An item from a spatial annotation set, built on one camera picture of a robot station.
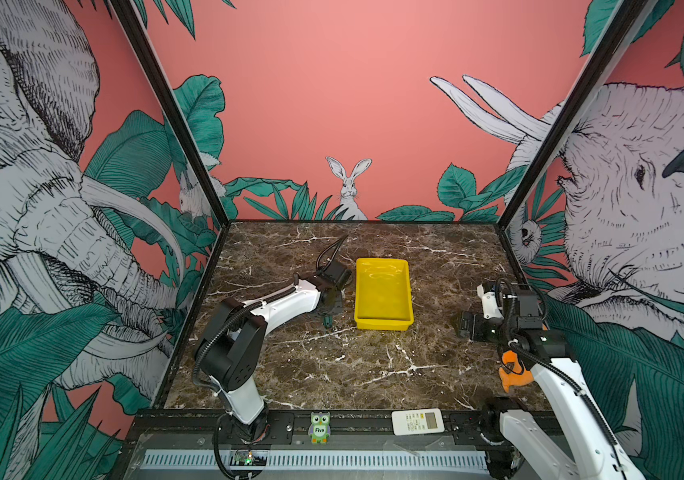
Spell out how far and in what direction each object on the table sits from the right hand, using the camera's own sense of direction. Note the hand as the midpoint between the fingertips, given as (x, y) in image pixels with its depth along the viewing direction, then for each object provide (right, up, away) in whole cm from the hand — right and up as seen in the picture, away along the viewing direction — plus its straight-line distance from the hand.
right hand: (465, 316), depth 78 cm
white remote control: (-13, -26, -4) cm, 30 cm away
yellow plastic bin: (-20, +3, +18) cm, 27 cm away
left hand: (-36, +1, +13) cm, 38 cm away
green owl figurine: (-38, -27, -5) cm, 48 cm away
